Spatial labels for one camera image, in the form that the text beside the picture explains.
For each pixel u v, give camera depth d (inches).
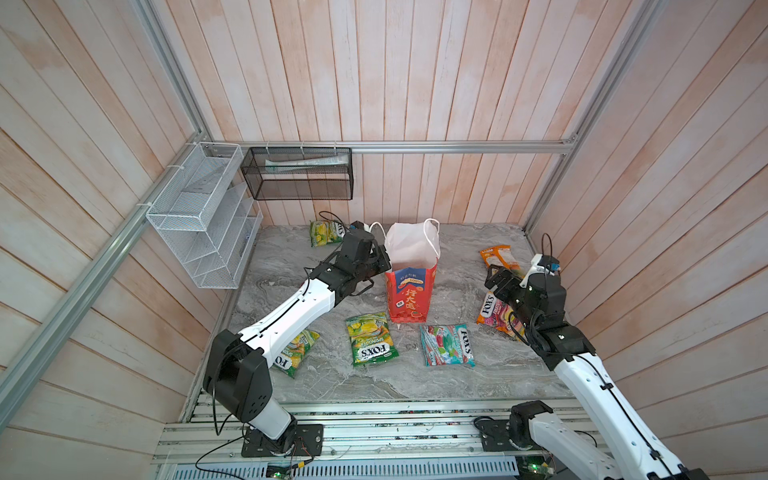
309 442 28.9
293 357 33.2
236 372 16.5
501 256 42.6
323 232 45.5
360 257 24.8
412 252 38.0
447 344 34.3
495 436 28.8
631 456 15.6
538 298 21.2
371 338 34.8
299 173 41.1
